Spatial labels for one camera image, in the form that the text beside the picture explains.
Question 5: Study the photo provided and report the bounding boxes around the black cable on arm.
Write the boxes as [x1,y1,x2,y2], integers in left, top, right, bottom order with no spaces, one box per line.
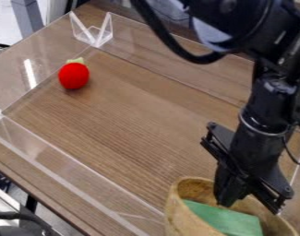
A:
[129,0,228,65]

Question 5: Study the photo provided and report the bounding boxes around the grey post top left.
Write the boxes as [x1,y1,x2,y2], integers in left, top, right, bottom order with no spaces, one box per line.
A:
[10,0,43,38]

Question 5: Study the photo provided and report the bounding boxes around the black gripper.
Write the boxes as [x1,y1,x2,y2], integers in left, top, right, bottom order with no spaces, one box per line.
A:
[200,114,293,214]

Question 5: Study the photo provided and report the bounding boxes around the red plush strawberry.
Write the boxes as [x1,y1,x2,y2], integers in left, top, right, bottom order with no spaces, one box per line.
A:
[58,57,90,89]

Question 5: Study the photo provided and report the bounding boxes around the brown wooden bowl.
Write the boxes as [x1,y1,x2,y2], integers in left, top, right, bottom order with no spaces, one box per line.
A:
[165,177,300,236]

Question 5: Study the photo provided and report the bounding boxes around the green rectangular block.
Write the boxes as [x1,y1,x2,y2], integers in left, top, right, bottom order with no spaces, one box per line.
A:
[182,199,262,236]

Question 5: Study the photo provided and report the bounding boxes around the clear acrylic corner bracket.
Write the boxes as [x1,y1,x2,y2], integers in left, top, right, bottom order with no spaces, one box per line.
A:
[70,12,114,48]

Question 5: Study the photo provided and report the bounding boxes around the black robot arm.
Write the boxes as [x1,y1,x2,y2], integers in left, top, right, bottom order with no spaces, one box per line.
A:
[174,0,300,213]

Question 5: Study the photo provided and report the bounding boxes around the black device bottom left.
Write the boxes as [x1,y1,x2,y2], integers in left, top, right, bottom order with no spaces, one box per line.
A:
[0,206,63,236]

